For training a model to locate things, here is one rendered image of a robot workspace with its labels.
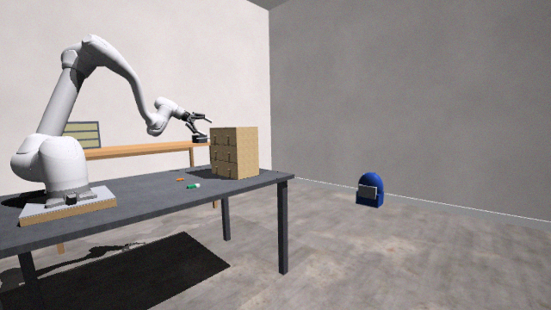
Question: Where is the small wooden chest of drawers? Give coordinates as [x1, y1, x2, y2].
[209, 127, 259, 180]

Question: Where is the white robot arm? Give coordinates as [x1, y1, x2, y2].
[10, 34, 185, 208]

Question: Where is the brown wooden drawer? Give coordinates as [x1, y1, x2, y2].
[224, 161, 238, 178]
[223, 145, 237, 162]
[212, 159, 224, 175]
[211, 144, 223, 159]
[222, 128, 236, 145]
[210, 129, 222, 144]

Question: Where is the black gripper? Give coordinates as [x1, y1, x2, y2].
[181, 111, 212, 136]

